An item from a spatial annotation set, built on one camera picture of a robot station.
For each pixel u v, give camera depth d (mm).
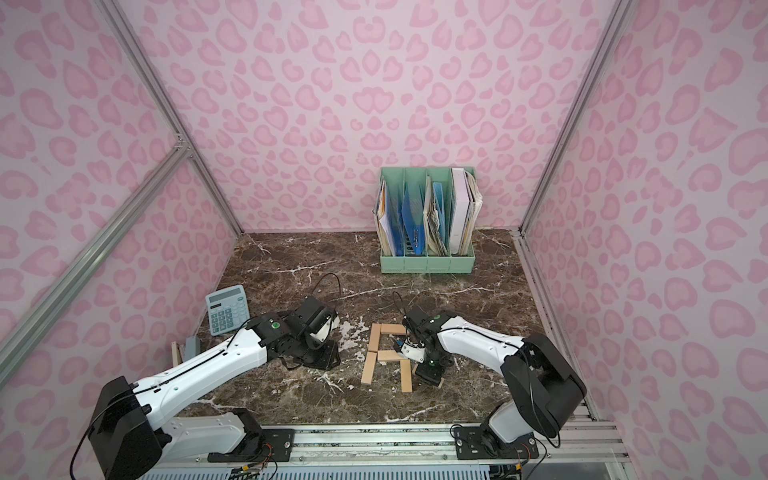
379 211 908
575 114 861
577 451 725
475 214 952
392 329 926
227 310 955
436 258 1044
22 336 511
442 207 939
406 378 839
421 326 692
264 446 718
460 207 946
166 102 838
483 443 647
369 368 854
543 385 431
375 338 906
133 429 382
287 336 558
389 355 861
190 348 877
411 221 1202
